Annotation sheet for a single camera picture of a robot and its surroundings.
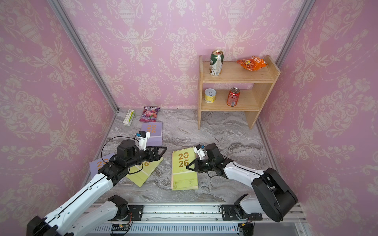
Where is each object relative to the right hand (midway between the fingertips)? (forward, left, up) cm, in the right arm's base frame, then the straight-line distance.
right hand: (188, 168), depth 81 cm
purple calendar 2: (+8, +57, -7) cm, 58 cm away
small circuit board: (-24, +35, -11) cm, 44 cm away
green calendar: (-4, +4, -4) cm, 7 cm away
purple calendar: (+35, +24, -8) cm, 43 cm away
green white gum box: (+42, +43, -3) cm, 60 cm away
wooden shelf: (+38, -44, +12) cm, 59 cm away
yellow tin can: (+39, -16, +18) cm, 46 cm away
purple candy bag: (+46, +29, -4) cm, 55 cm away
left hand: (+6, +13, +11) cm, 18 cm away
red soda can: (+33, -28, +22) cm, 49 cm away
